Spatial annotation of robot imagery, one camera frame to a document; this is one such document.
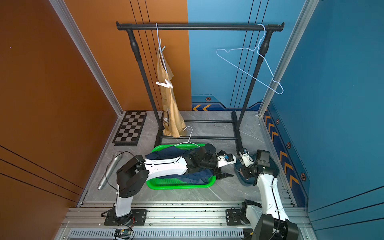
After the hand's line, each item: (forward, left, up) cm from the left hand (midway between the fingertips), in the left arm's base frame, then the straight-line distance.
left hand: (233, 163), depth 76 cm
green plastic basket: (-5, +33, -15) cm, 36 cm away
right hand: (+3, -11, -9) cm, 14 cm away
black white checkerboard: (+29, +67, -12) cm, 74 cm away
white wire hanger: (+18, +23, -3) cm, 30 cm away
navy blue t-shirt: (+9, +33, -6) cm, 35 cm away
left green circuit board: (-29, +55, -18) cm, 64 cm away
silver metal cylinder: (+4, +69, -13) cm, 71 cm away
